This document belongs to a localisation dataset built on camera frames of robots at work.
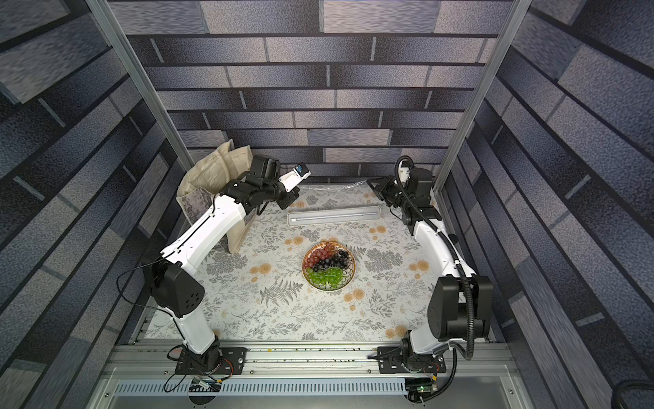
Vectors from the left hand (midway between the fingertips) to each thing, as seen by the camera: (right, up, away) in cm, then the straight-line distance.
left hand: (296, 183), depth 82 cm
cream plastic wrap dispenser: (+8, -11, +10) cm, 17 cm away
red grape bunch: (+9, -24, +12) cm, 29 cm away
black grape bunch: (+15, -27, +10) cm, 32 cm away
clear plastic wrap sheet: (+25, -2, +37) cm, 44 cm away
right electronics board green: (+37, -59, -11) cm, 71 cm away
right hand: (+23, +2, -1) cm, 23 cm away
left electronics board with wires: (-23, -59, -11) cm, 64 cm away
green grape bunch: (+12, -33, +7) cm, 35 cm away
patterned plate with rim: (+18, -32, +8) cm, 38 cm away
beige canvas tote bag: (-36, +3, +13) cm, 39 cm away
